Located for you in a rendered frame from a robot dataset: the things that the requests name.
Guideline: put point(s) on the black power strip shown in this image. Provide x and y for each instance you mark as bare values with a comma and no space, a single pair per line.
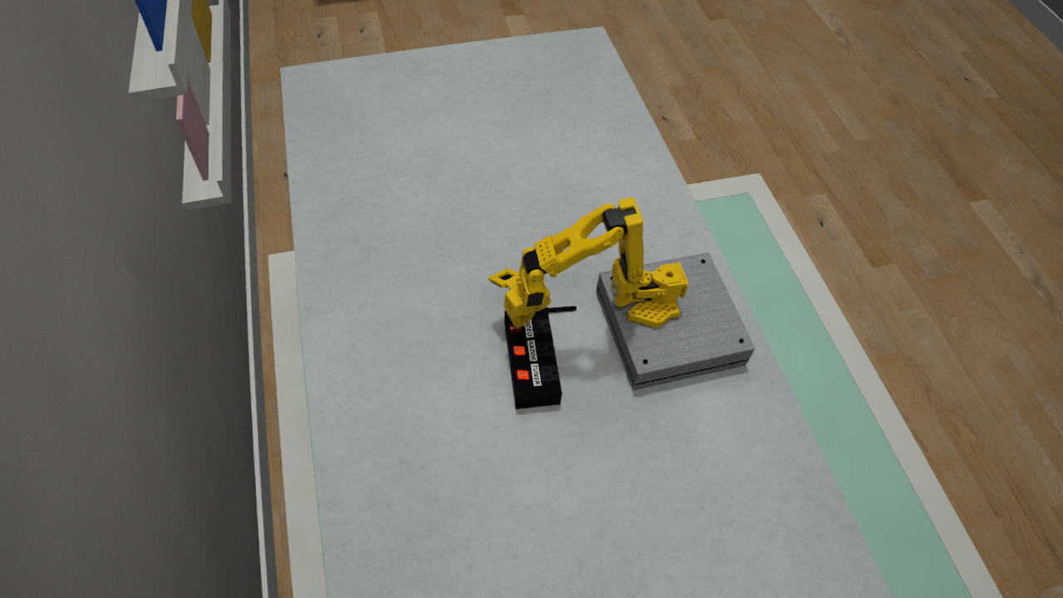
532,358

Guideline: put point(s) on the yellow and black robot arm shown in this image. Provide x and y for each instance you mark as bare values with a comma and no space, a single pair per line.
624,225

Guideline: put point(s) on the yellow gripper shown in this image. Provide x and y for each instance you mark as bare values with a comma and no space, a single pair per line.
513,304

